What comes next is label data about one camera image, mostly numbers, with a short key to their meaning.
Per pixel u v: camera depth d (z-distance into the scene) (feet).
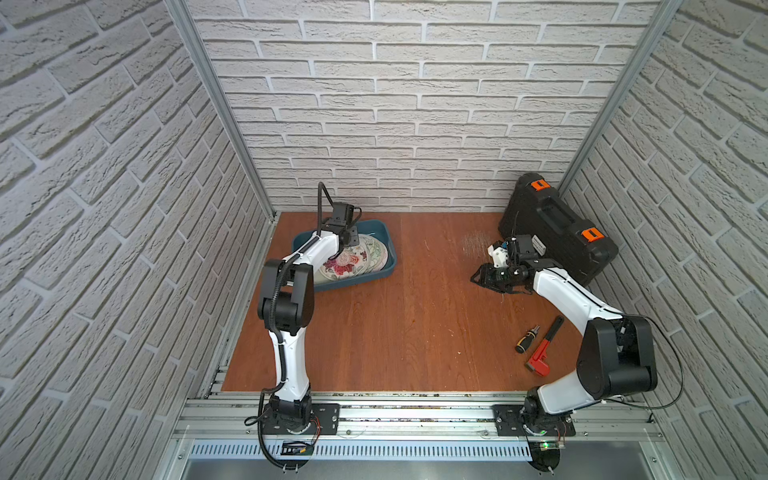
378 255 3.48
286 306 1.78
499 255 2.73
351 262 3.29
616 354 1.45
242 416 2.43
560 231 2.80
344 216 2.61
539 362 2.68
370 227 3.54
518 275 2.15
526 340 2.82
